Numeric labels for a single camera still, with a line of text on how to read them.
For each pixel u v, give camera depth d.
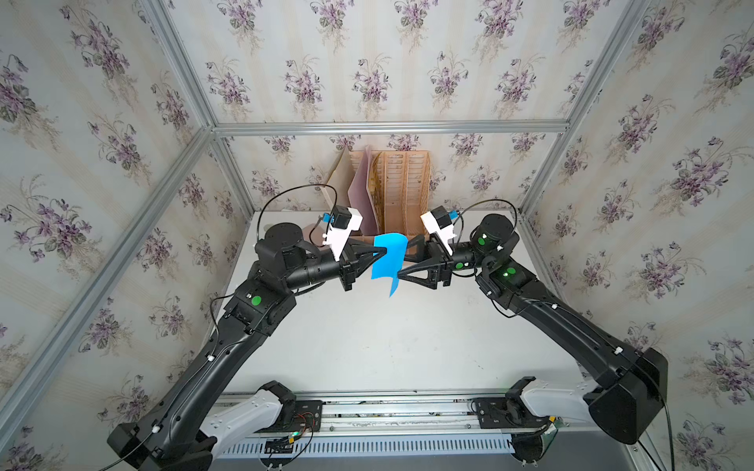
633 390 0.38
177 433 0.36
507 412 0.68
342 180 0.93
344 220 0.47
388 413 0.75
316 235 0.48
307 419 0.72
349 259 0.49
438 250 0.55
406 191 1.27
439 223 0.51
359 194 0.90
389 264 0.56
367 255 0.56
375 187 1.01
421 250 0.59
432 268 0.52
